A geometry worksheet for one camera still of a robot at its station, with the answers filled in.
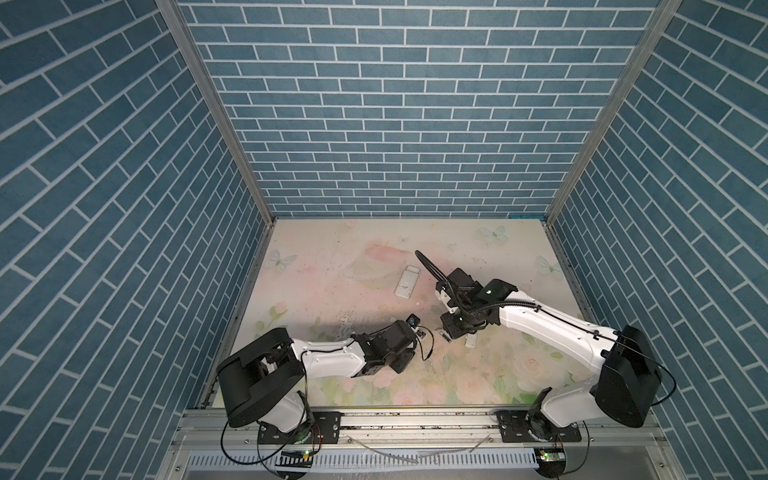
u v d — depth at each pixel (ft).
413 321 2.56
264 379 1.42
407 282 3.34
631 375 1.37
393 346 2.21
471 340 2.91
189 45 2.46
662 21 2.37
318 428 2.38
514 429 2.41
